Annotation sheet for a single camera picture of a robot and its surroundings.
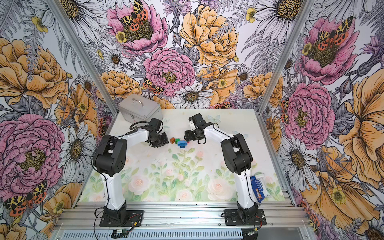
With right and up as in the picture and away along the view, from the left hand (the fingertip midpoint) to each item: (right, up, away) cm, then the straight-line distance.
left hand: (166, 145), depth 100 cm
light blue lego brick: (+10, +1, -1) cm, 10 cm away
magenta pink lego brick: (+15, +3, -2) cm, 15 cm away
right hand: (+15, +4, -1) cm, 16 cm away
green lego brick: (+7, +4, +2) cm, 8 cm away
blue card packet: (+52, -19, -21) cm, 59 cm away
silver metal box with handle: (-20, +25, +3) cm, 32 cm away
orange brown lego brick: (+3, +3, +1) cm, 5 cm away
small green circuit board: (-15, -36, -30) cm, 49 cm away
